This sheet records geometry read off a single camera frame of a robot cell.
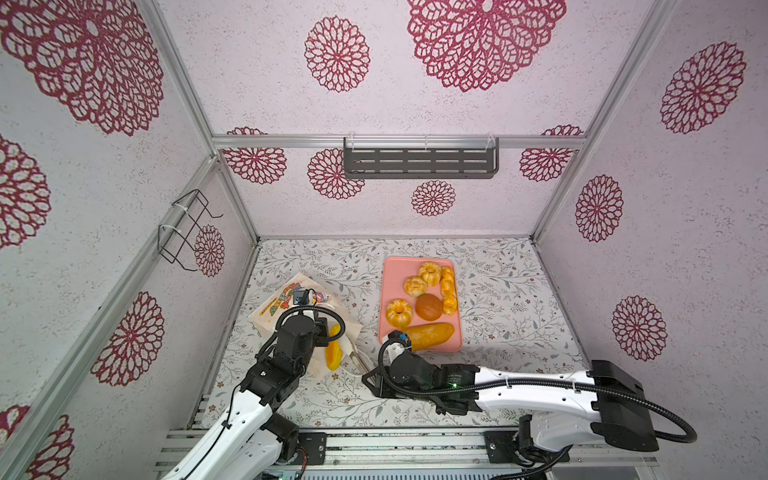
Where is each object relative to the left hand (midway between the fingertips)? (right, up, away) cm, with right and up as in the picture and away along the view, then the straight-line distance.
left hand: (316, 318), depth 78 cm
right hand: (+12, -13, -9) cm, 20 cm away
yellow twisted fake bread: (+40, +5, +24) cm, 47 cm away
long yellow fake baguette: (+29, -7, +10) cm, 32 cm away
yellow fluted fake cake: (+35, +11, +27) cm, 45 cm away
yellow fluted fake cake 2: (+22, -1, +17) cm, 28 cm away
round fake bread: (+32, +1, +17) cm, 36 cm away
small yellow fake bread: (+4, -11, +3) cm, 12 cm away
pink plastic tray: (+21, +11, +31) cm, 39 cm away
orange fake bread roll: (+28, +7, +22) cm, 37 cm away
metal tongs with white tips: (+11, -9, -2) cm, 14 cm away
